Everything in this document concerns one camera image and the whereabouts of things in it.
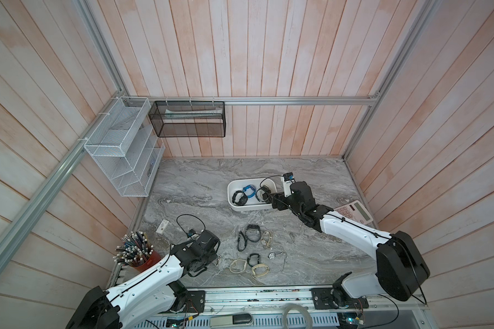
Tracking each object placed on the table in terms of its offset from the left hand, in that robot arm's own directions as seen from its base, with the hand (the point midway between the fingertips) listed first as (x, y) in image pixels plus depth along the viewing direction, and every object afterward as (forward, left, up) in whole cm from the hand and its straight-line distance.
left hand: (211, 257), depth 83 cm
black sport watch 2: (+29, -25, +3) cm, 39 cm away
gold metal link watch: (+6, -23, +1) cm, 23 cm away
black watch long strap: (+11, -18, 0) cm, 21 cm away
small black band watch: (+1, -18, 0) cm, 18 cm away
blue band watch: (+35, -16, +1) cm, 39 cm away
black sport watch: (+28, -11, +3) cm, 30 cm away
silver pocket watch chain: (+1, -25, 0) cm, 25 cm away
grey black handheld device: (-21, -12, +2) cm, 24 cm away
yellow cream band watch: (-5, -20, 0) cm, 21 cm away
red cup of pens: (-3, +23, +17) cm, 29 cm away
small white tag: (+13, +24, 0) cm, 27 cm away
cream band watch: (-3, -11, -1) cm, 12 cm away
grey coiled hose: (-18, -34, +2) cm, 38 cm away
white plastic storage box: (+26, -18, +1) cm, 31 cm away
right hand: (+24, -28, +14) cm, 39 cm away
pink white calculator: (+21, -67, +2) cm, 70 cm away
